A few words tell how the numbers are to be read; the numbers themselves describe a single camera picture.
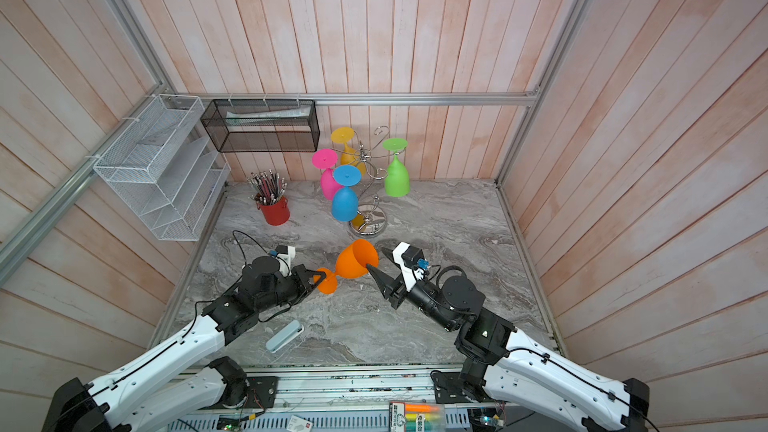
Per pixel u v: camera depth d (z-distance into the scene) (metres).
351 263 0.67
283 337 0.78
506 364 0.48
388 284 0.54
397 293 0.53
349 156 0.95
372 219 1.07
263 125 1.04
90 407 0.39
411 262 0.48
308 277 0.70
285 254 0.74
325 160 0.84
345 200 0.82
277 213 1.07
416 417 0.69
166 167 0.73
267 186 0.99
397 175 0.88
